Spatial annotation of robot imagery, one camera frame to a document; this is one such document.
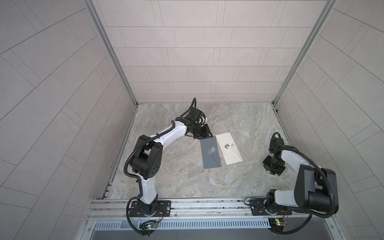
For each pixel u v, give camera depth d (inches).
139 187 20.9
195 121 29.6
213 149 35.8
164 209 27.9
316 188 16.8
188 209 28.4
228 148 36.2
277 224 26.8
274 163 28.0
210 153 35.6
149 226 25.7
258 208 27.9
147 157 18.8
